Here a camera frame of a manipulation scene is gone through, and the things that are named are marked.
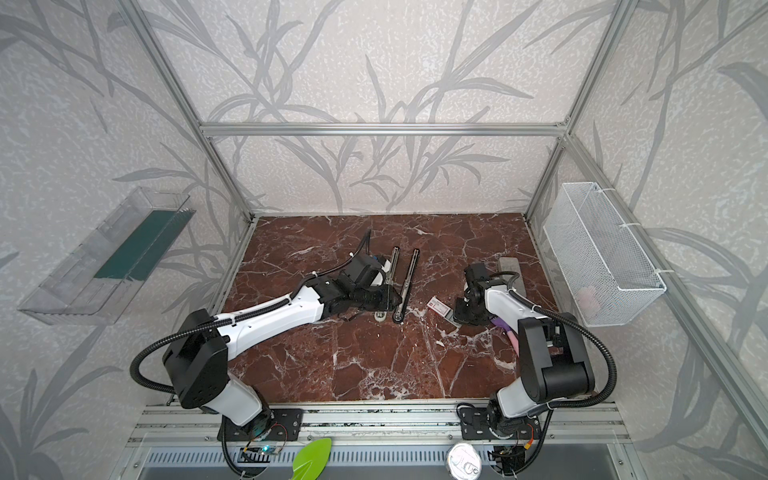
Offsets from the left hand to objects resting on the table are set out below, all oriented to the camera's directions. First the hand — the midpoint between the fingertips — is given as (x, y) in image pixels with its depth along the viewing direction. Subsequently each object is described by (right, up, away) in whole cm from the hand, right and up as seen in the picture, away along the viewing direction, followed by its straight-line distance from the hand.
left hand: (404, 294), depth 81 cm
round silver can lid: (+13, -34, -16) cm, 40 cm away
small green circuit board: (-33, -36, -10) cm, 49 cm away
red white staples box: (+11, -6, +13) cm, 18 cm away
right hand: (+18, -7, +12) cm, 22 cm away
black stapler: (-2, -8, +11) cm, 14 cm away
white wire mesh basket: (+42, +8, -19) cm, 47 cm away
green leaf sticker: (-22, -37, -11) cm, 44 cm away
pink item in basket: (+46, 0, -7) cm, 46 cm away
